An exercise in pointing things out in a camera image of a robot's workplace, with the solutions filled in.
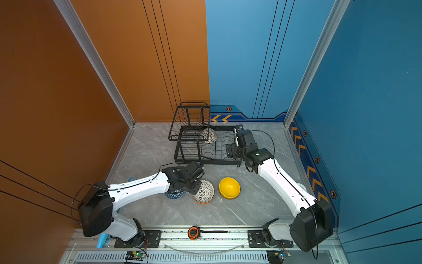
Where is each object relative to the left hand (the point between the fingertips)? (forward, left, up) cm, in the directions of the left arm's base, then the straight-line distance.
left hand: (198, 183), depth 84 cm
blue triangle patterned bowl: (-4, +12, -5) cm, 14 cm away
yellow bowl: (-1, -16, -2) cm, 16 cm away
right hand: (+14, -20, +14) cm, 28 cm away
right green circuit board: (-30, -35, -7) cm, 46 cm away
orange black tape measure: (-22, +1, -3) cm, 22 cm away
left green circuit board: (-30, +26, -8) cm, 40 cm away
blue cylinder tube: (-25, +41, -5) cm, 48 cm away
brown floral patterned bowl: (+36, -4, -2) cm, 36 cm away
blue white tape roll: (+5, +39, -6) cm, 40 cm away
